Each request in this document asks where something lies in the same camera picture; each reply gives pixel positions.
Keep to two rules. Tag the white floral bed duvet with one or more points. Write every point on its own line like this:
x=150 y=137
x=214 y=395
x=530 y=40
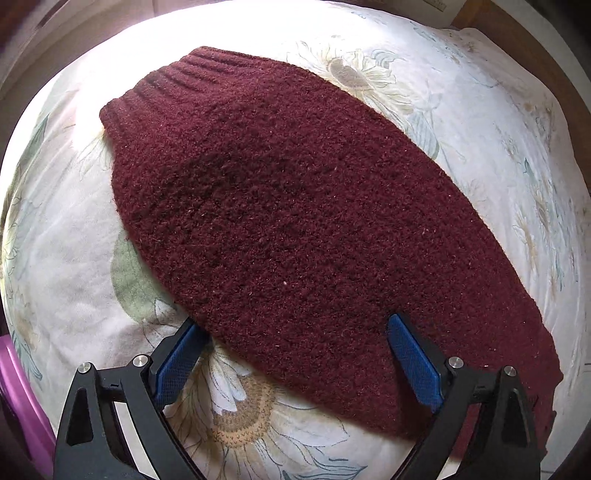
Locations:
x=75 y=288

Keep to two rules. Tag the wooden bed headboard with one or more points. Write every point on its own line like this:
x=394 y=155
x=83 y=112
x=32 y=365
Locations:
x=532 y=41

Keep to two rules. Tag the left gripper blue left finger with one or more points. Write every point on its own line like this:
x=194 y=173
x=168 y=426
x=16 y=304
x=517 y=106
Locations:
x=91 y=443

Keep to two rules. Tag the purple plastic object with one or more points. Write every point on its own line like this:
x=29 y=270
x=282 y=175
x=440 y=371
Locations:
x=26 y=418

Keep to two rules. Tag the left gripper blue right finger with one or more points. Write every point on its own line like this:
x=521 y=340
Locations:
x=503 y=443

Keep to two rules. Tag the dark red knitted sweater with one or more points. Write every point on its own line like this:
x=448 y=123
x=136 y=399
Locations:
x=291 y=220

